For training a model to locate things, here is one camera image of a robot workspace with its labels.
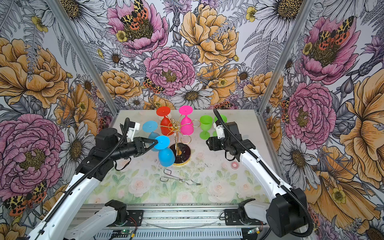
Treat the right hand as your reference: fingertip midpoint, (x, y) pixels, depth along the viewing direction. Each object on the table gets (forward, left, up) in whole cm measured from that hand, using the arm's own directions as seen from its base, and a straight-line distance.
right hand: (212, 145), depth 81 cm
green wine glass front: (+18, +2, -2) cm, 19 cm away
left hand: (-8, +26, +12) cm, 29 cm away
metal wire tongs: (-12, +13, -18) cm, 25 cm away
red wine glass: (+5, +23, +12) cm, 26 cm away
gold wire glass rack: (+6, +18, -15) cm, 24 cm away
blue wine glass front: (-8, +23, +4) cm, 25 cm away
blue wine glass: (+3, +30, +13) cm, 33 cm away
